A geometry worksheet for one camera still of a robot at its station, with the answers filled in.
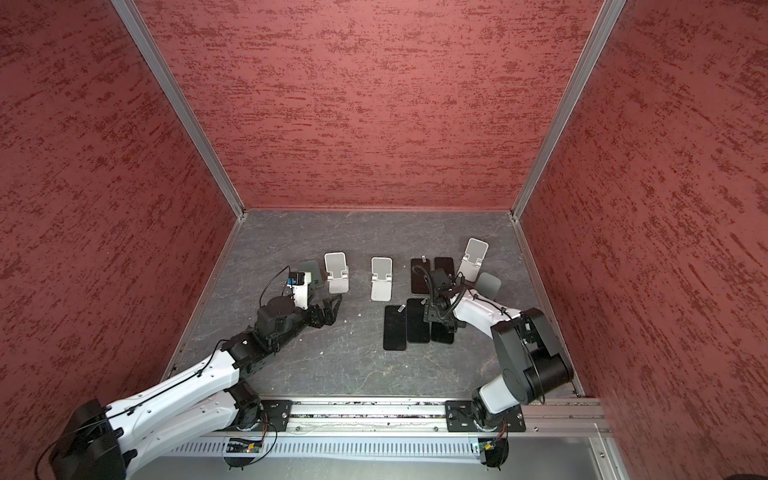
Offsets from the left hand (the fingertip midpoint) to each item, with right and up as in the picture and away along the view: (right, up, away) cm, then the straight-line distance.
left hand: (329, 300), depth 81 cm
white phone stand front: (0, +6, +14) cm, 15 cm away
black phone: (+37, +8, +24) cm, 45 cm away
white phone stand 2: (+46, +10, +20) cm, 51 cm away
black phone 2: (+25, -10, +7) cm, 28 cm away
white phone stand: (+14, +2, +16) cm, 22 cm away
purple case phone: (+18, -11, +9) cm, 23 cm away
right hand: (+32, -9, +11) cm, 35 cm away
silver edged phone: (+28, +5, +24) cm, 37 cm away
